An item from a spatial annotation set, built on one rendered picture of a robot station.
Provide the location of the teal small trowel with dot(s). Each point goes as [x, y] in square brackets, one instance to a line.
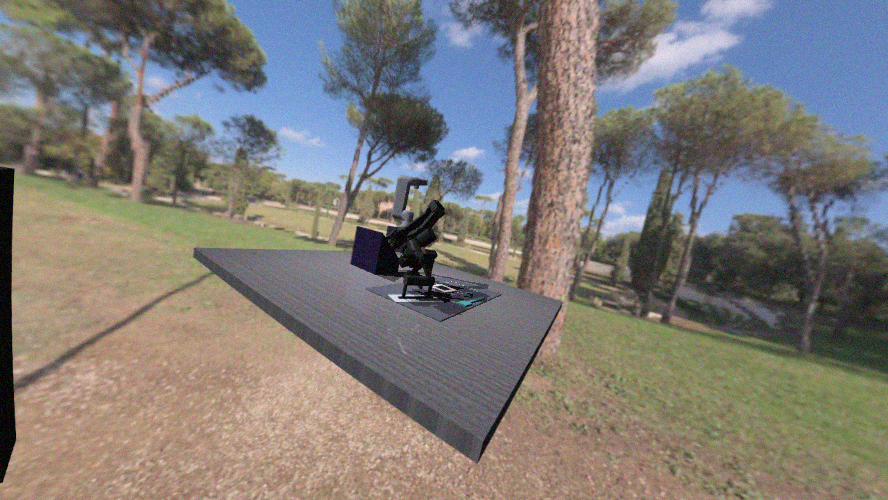
[469, 303]

